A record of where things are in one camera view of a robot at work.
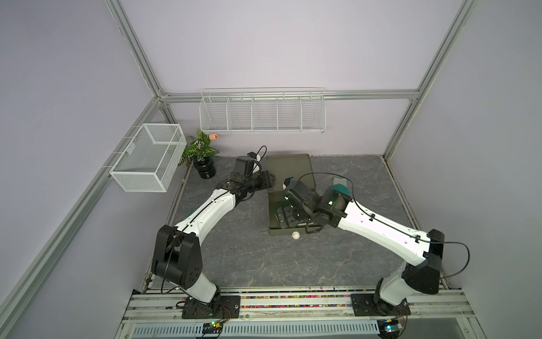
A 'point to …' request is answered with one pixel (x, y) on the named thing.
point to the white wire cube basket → (149, 163)
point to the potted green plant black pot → (201, 153)
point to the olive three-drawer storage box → (298, 167)
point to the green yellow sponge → (287, 217)
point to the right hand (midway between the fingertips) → (288, 211)
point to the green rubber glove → (341, 184)
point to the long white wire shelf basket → (263, 110)
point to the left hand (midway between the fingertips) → (273, 179)
